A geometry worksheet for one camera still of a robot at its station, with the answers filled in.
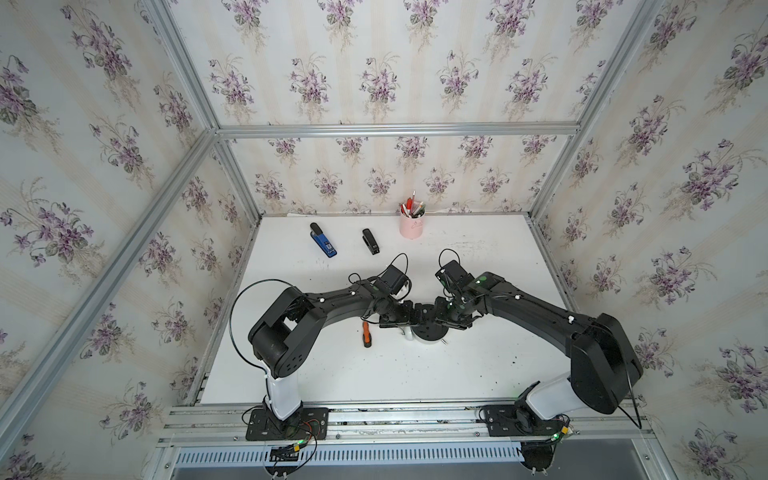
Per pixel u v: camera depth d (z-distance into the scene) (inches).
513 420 26.1
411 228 43.7
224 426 29.5
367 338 33.8
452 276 26.9
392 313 30.2
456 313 27.8
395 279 28.9
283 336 18.6
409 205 42.6
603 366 16.7
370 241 42.6
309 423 28.7
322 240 42.8
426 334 33.0
